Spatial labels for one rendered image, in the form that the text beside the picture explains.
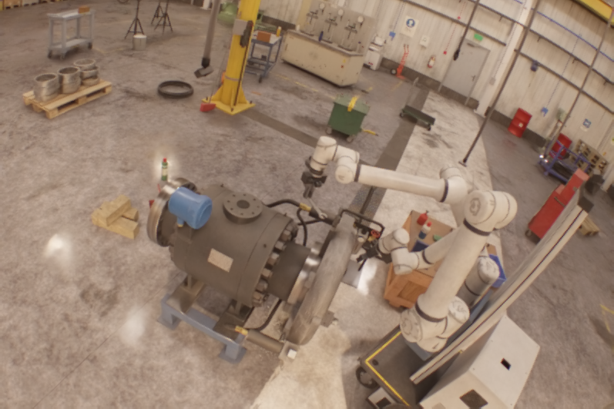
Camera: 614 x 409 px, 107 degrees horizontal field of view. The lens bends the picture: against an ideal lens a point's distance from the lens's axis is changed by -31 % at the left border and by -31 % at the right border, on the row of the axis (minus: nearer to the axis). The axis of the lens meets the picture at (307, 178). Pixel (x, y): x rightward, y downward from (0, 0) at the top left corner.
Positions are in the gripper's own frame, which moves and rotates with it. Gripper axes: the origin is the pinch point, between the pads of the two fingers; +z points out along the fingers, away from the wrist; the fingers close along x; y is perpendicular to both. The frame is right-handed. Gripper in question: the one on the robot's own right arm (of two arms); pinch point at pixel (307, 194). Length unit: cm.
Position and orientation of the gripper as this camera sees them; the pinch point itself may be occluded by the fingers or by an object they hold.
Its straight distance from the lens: 177.5
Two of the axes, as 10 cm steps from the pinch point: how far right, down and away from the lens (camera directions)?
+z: -2.9, 8.3, 4.7
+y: 4.9, 5.5, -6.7
